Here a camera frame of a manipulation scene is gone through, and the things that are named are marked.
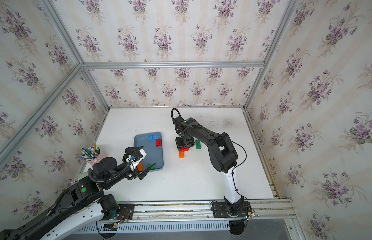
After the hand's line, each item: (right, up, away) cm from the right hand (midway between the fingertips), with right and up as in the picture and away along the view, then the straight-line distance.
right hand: (185, 147), depth 93 cm
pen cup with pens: (-54, -2, -9) cm, 54 cm away
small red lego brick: (-18, +2, +6) cm, 19 cm away
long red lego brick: (-1, -1, -3) cm, 3 cm away
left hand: (-16, +1, -26) cm, 30 cm away
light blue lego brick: (-22, +5, +8) cm, 24 cm away
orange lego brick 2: (-2, -5, -1) cm, 5 cm away
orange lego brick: (-17, -1, -36) cm, 40 cm away
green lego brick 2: (+9, +1, +5) cm, 10 cm away
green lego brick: (-14, -3, -30) cm, 33 cm away
